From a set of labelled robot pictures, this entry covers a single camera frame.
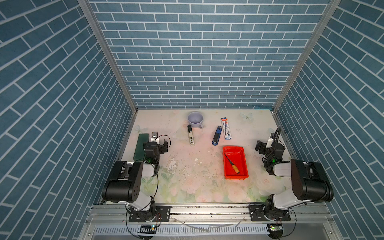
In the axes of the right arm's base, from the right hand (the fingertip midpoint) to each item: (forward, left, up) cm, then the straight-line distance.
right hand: (266, 140), depth 94 cm
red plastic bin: (-8, +18, -8) cm, 21 cm away
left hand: (-6, +69, +1) cm, 69 cm away
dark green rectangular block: (-13, +80, -4) cm, 81 cm away
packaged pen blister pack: (+12, +24, -6) cm, 28 cm away
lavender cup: (+17, +47, -3) cm, 50 cm away
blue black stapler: (0, +31, -3) cm, 32 cm away
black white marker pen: (+3, +49, -4) cm, 49 cm away
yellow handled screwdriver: (-17, +20, -6) cm, 27 cm away
